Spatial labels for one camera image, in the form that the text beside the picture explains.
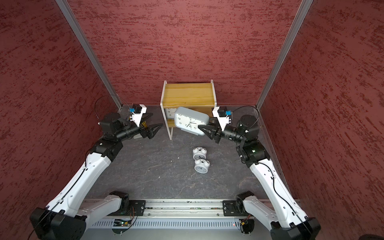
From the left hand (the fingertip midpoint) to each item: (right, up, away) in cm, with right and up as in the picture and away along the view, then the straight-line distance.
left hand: (156, 121), depth 70 cm
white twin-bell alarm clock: (+21, -19, +15) cm, 32 cm away
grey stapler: (-6, -6, -6) cm, 10 cm away
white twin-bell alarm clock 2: (+22, -25, +11) cm, 35 cm away
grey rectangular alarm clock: (+3, +5, +18) cm, 19 cm away
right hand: (+21, -2, -8) cm, 23 cm away
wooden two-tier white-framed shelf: (+21, +13, +11) cm, 27 cm away
